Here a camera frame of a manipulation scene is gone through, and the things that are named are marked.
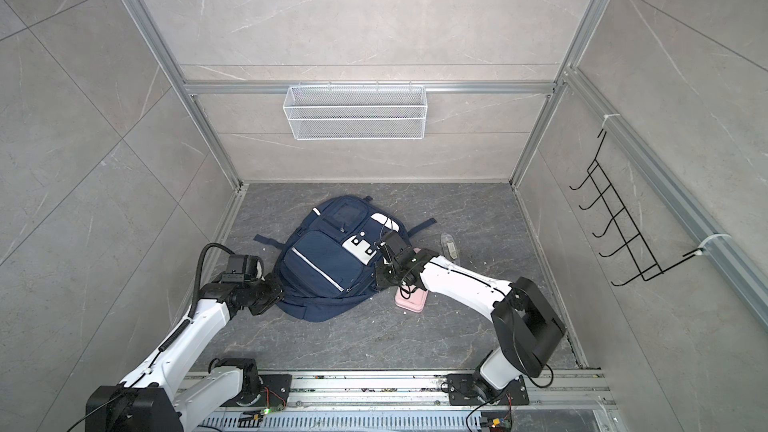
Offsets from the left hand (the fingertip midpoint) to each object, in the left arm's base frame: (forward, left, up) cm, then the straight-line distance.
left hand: (285, 283), depth 85 cm
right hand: (+2, -27, +1) cm, 27 cm away
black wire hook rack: (-7, -82, +26) cm, 86 cm away
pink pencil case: (-4, -37, -5) cm, 38 cm away
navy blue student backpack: (+10, -12, -3) cm, 16 cm away
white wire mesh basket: (+52, -20, +23) cm, 60 cm away
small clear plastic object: (+15, -51, -6) cm, 54 cm away
